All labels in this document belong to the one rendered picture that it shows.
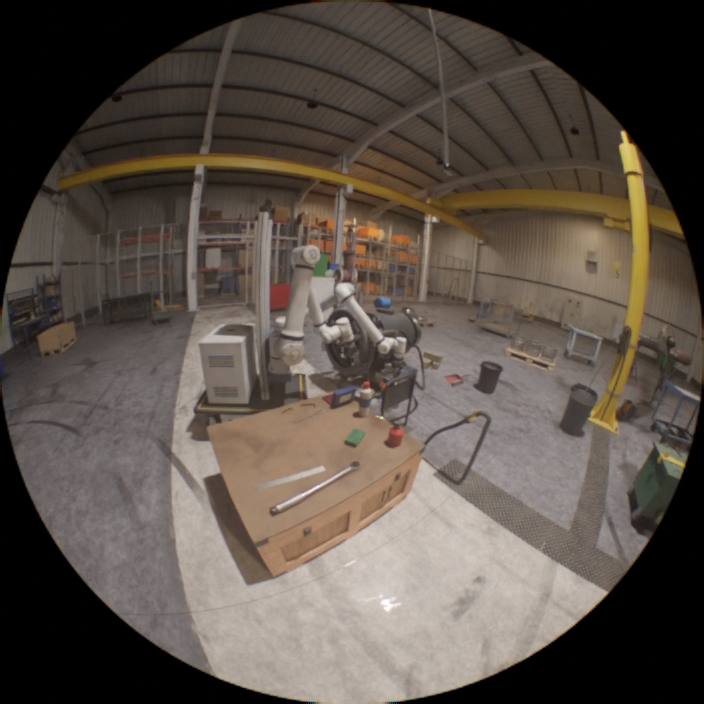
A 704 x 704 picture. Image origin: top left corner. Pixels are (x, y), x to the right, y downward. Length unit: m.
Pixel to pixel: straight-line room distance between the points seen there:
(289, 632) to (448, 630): 0.71
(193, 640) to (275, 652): 0.38
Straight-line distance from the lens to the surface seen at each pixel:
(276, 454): 1.24
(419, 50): 8.60
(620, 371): 3.88
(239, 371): 1.79
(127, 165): 10.55
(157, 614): 1.56
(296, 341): 1.46
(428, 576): 1.46
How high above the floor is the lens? 1.32
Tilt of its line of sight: 19 degrees down
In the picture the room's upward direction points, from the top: 4 degrees clockwise
